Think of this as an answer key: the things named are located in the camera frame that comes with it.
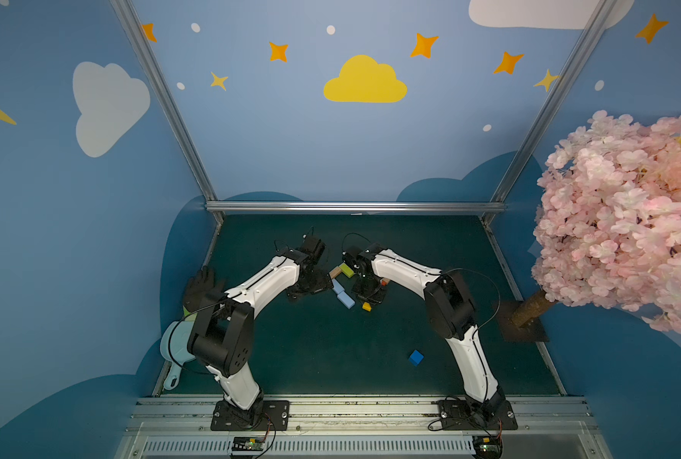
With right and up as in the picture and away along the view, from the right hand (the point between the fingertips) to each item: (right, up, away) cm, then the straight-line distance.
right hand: (365, 300), depth 96 cm
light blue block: (-10, +4, +3) cm, 11 cm away
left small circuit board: (-32, -32, -24) cm, 51 cm away
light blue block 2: (-7, 0, +1) cm, 7 cm away
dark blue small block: (+14, -14, -13) cm, 24 cm away
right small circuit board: (+30, -33, -23) cm, 50 cm away
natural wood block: (-11, +9, +8) cm, 16 cm away
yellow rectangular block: (0, -1, -3) cm, 3 cm away
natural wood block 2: (+4, +9, -21) cm, 23 cm away
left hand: (-16, +5, -5) cm, 18 cm away
